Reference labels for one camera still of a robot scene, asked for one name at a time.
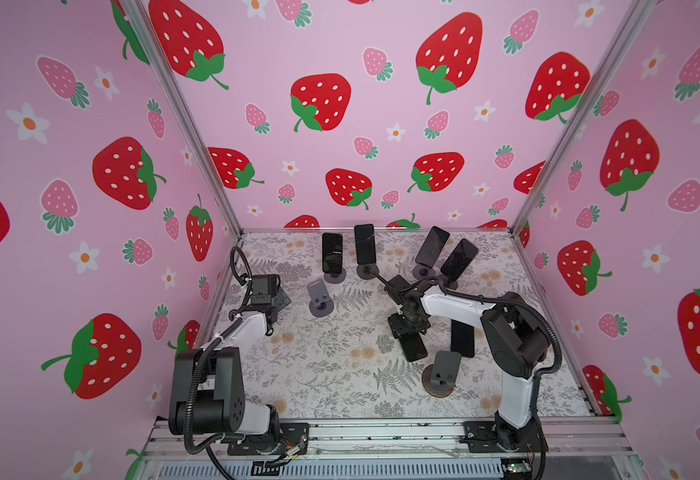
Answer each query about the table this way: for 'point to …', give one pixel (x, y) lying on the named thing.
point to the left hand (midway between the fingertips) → (268, 300)
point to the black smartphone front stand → (413, 346)
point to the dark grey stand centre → (364, 271)
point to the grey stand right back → (422, 272)
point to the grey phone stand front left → (320, 304)
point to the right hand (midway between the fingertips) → (401, 329)
